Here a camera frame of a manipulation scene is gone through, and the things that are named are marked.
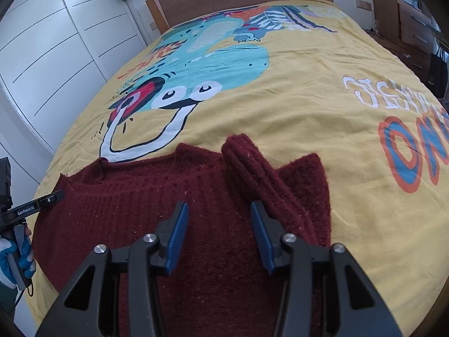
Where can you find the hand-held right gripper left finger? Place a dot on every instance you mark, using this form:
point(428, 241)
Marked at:
point(177, 238)

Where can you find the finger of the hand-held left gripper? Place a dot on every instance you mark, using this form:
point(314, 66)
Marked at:
point(51, 198)

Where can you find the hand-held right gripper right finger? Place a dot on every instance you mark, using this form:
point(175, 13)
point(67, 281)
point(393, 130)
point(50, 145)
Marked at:
point(261, 238)

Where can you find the dark red knit sweater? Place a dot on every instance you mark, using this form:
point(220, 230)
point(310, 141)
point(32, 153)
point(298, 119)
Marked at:
point(210, 200)

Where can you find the person's left hand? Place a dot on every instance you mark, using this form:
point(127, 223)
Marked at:
point(22, 263)

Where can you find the yellow printed blanket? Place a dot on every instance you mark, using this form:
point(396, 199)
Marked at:
point(315, 112)

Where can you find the white wardrobe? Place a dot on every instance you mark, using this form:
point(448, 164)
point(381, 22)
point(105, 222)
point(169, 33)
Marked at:
point(52, 42)

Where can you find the black bag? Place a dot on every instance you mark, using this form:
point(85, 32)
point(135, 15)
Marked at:
point(439, 73)

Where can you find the wooden dresser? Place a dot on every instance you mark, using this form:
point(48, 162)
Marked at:
point(407, 31)

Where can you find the wall socket beside dresser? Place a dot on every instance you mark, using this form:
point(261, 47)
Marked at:
point(363, 4)

